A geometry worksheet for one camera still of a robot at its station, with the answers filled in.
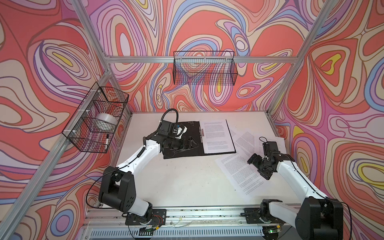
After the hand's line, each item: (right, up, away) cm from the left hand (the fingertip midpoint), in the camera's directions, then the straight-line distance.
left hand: (194, 146), depth 80 cm
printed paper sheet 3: (+34, +4, -3) cm, 34 cm away
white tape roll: (-43, +13, -9) cm, 46 cm away
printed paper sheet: (+16, +3, +26) cm, 31 cm away
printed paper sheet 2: (+29, -18, +9) cm, 36 cm away
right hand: (+34, -15, +5) cm, 38 cm away
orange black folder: (-1, +9, +30) cm, 31 cm away
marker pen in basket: (-43, +4, -8) cm, 44 cm away
